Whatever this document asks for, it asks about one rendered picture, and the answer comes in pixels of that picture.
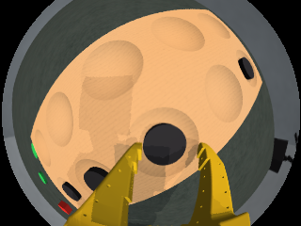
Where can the red block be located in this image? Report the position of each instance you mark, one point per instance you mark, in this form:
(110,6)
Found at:
(65,207)

